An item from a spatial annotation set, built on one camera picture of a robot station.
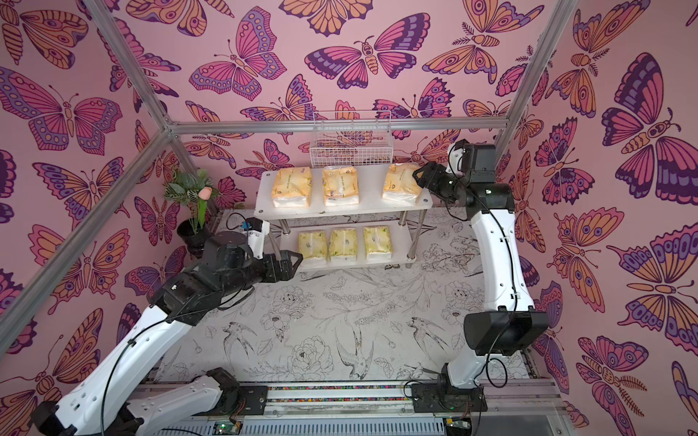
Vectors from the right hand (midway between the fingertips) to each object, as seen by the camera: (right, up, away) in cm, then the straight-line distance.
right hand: (415, 176), depth 73 cm
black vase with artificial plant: (-69, -1, +16) cm, 71 cm away
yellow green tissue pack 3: (-8, -19, +22) cm, 30 cm away
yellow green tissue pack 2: (-20, -19, +25) cm, 37 cm away
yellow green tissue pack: (-31, -19, +24) cm, 44 cm away
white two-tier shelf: (-20, -8, +44) cm, 49 cm away
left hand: (-32, -21, -5) cm, 38 cm away
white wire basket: (-18, +17, +31) cm, 40 cm away
